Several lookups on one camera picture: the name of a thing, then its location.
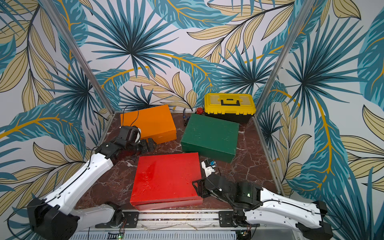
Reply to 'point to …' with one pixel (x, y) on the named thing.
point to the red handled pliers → (200, 111)
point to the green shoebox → (211, 138)
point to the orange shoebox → (156, 123)
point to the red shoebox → (165, 181)
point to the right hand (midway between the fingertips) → (195, 183)
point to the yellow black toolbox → (235, 107)
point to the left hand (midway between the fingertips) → (150, 149)
